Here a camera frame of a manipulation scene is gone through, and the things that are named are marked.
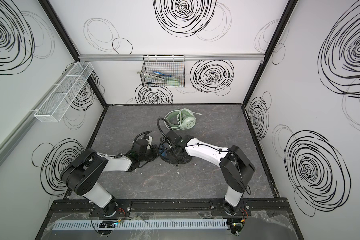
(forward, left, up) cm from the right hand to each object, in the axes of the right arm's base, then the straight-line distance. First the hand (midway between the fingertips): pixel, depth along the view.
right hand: (170, 156), depth 85 cm
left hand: (+5, +3, -2) cm, 6 cm away
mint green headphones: (+26, -10, +2) cm, 28 cm away
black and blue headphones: (-3, +1, +9) cm, 10 cm away
